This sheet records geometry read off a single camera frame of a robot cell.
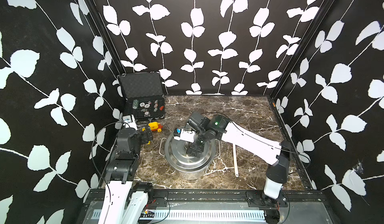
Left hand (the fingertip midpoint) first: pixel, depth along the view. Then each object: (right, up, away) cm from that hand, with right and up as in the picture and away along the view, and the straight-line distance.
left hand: (138, 125), depth 70 cm
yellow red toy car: (+1, -4, +27) cm, 28 cm away
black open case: (-12, +19, +41) cm, 47 cm away
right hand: (+24, -9, +2) cm, 25 cm away
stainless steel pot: (+22, -28, +9) cm, 37 cm away
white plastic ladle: (+51, -22, +16) cm, 57 cm away
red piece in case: (+1, +9, +41) cm, 42 cm away
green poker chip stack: (-18, +11, +41) cm, 46 cm away
